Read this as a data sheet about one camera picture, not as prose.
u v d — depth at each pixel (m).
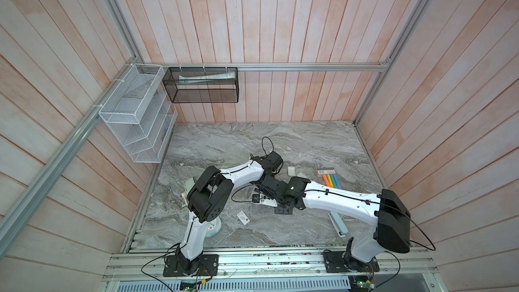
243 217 0.84
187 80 0.88
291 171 1.00
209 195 0.54
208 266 0.73
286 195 0.56
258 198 0.70
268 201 0.70
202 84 1.04
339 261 0.73
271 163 0.76
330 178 0.95
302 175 0.99
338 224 0.80
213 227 0.80
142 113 0.67
